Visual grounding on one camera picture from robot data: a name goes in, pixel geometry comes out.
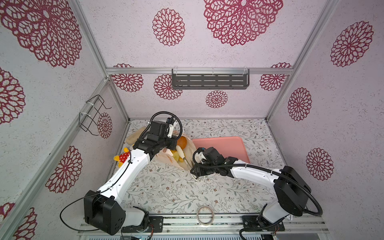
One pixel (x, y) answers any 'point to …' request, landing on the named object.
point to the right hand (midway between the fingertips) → (192, 169)
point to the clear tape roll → (207, 223)
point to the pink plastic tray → (228, 146)
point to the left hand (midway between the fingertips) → (175, 141)
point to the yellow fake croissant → (176, 155)
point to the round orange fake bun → (182, 142)
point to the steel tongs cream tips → (182, 155)
